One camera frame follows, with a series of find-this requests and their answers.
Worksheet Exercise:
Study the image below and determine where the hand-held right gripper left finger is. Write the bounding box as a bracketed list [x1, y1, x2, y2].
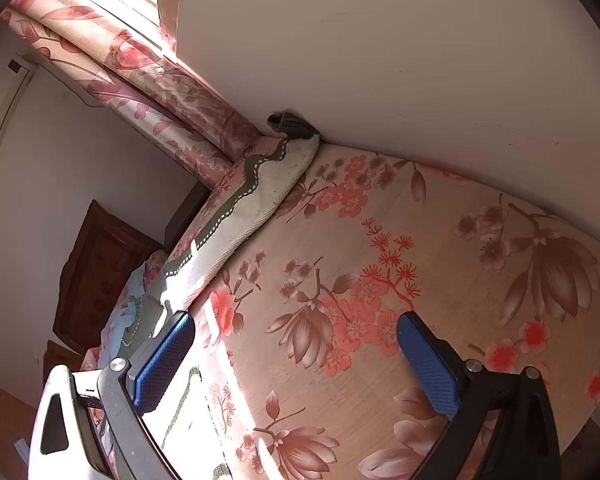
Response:
[30, 310, 197, 480]

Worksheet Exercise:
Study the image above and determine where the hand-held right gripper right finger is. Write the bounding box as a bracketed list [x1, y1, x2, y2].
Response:
[396, 311, 563, 480]

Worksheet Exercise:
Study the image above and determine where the green and white knit sweater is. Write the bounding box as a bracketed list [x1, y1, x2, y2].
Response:
[105, 109, 321, 461]

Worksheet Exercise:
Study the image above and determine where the dark wooden headboard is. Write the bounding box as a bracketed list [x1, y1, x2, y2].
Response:
[52, 200, 166, 356]

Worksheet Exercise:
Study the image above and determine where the floral bed sheet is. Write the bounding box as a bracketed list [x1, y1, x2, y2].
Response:
[80, 142, 600, 480]

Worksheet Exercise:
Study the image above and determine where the pink floral curtain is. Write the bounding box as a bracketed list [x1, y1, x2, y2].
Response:
[0, 0, 268, 191]

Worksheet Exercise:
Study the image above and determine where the white wall air conditioner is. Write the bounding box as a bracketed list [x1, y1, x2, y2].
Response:
[0, 52, 37, 168]

